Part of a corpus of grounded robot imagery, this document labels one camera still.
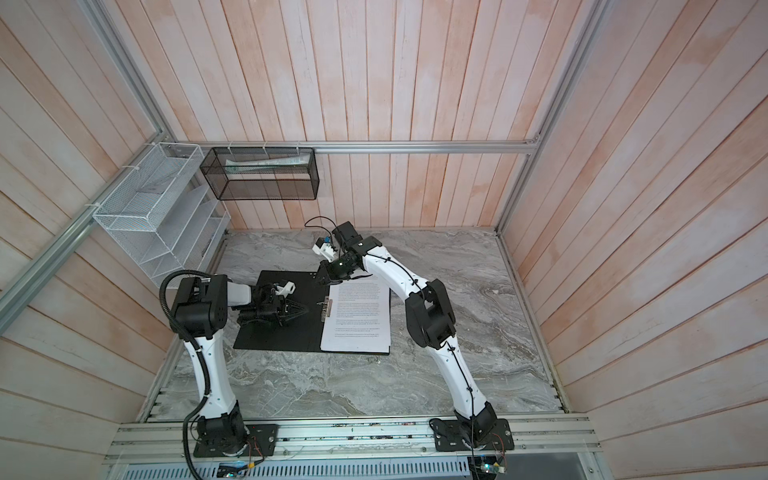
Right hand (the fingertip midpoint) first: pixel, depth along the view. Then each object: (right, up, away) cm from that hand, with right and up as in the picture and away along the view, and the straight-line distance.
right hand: (314, 284), depth 89 cm
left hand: (-3, -9, +2) cm, 10 cm away
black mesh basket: (-22, +38, +15) cm, 46 cm away
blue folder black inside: (-5, -2, +11) cm, 12 cm away
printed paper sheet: (+14, -11, +6) cm, 19 cm away
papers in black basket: (-16, +37, +1) cm, 40 cm away
